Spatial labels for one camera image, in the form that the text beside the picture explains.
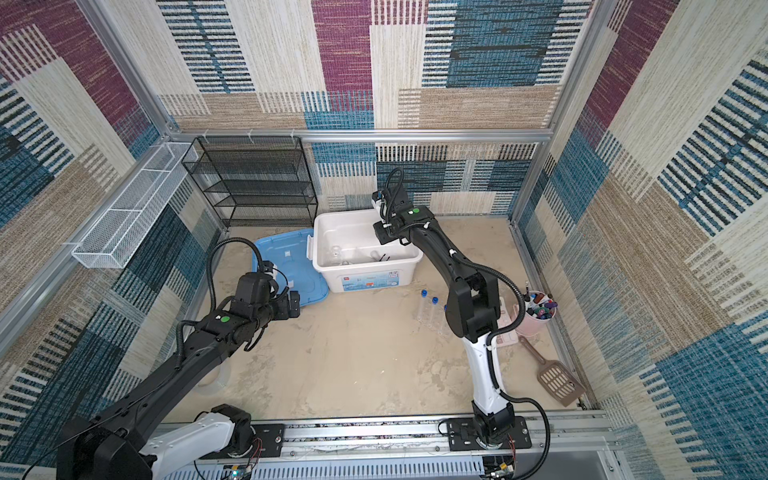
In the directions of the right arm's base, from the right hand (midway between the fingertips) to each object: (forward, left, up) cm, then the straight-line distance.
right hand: (385, 232), depth 94 cm
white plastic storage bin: (+3, +13, -16) cm, 21 cm away
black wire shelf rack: (+25, +46, +1) cm, 53 cm away
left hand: (-20, +28, -1) cm, 34 cm away
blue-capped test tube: (-22, -10, -2) cm, 24 cm away
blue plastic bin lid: (+6, +36, -17) cm, 40 cm away
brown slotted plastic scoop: (-40, -45, -18) cm, 63 cm away
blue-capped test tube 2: (-23, -14, -10) cm, 28 cm away
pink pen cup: (-26, -41, -6) cm, 49 cm away
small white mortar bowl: (+3, +4, -16) cm, 16 cm away
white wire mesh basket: (-16, +63, +17) cm, 68 cm away
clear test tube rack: (-24, -13, -12) cm, 30 cm away
